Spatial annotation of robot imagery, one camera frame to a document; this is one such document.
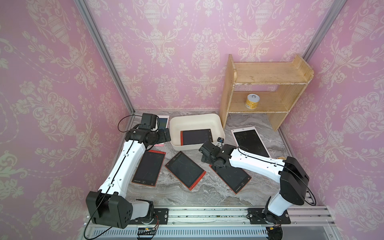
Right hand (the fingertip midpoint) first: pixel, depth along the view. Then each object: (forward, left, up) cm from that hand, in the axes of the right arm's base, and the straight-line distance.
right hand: (210, 159), depth 84 cm
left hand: (+9, +25, +12) cm, 29 cm away
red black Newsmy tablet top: (+1, +37, -10) cm, 38 cm away
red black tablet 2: (0, +15, -12) cm, 20 cm away
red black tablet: (+21, +7, -7) cm, 24 cm away
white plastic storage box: (+36, +17, -8) cm, 40 cm away
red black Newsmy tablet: (-8, -15, -11) cm, 20 cm away
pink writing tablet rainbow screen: (+38, +32, -10) cm, 50 cm away
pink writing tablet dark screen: (+19, -30, -9) cm, 36 cm away
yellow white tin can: (+28, -28, +17) cm, 43 cm away
